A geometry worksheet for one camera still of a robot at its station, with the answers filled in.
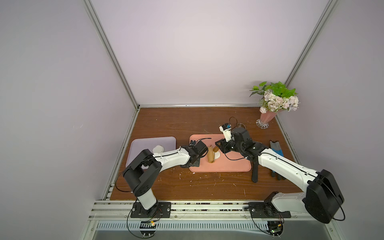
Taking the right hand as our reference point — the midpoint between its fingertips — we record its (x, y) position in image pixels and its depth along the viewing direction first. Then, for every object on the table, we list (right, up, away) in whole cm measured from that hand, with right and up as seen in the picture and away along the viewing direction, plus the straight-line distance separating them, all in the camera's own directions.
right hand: (218, 138), depth 81 cm
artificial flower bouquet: (+34, +24, +3) cm, 42 cm away
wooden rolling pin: (-3, -10, +5) cm, 12 cm away
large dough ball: (-37, -9, +13) cm, 40 cm away
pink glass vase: (+35, +11, +17) cm, 40 cm away
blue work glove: (+40, -6, +13) cm, 42 cm away
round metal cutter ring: (+19, +8, +22) cm, 30 cm away
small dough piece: (0, -10, +3) cm, 10 cm away
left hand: (-13, -15, +9) cm, 22 cm away
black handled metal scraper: (+22, -18, +3) cm, 29 cm away
